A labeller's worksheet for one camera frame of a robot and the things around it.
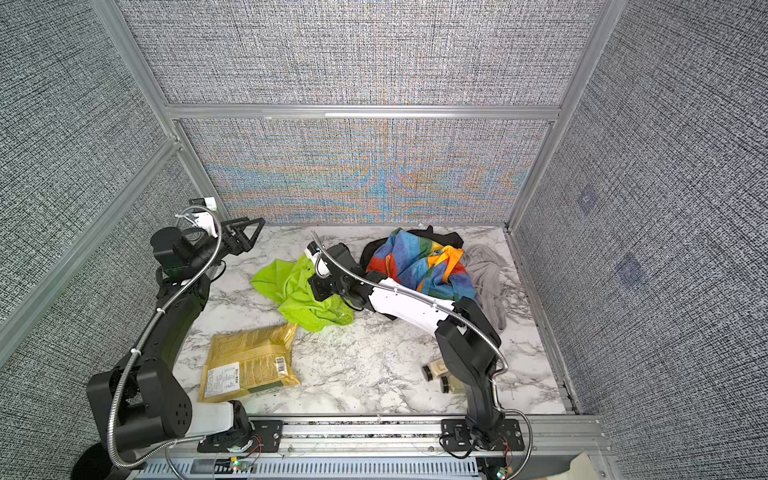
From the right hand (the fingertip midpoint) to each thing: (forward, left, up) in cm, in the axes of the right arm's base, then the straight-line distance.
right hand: (309, 281), depth 83 cm
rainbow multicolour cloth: (+9, -33, -4) cm, 34 cm away
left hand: (+6, +12, +17) cm, 22 cm away
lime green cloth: (+2, +7, -4) cm, 9 cm away
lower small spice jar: (-23, -39, -14) cm, 47 cm away
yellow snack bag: (-19, +15, -9) cm, 26 cm away
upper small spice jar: (-19, -34, -14) cm, 42 cm away
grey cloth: (+14, -57, -14) cm, 60 cm away
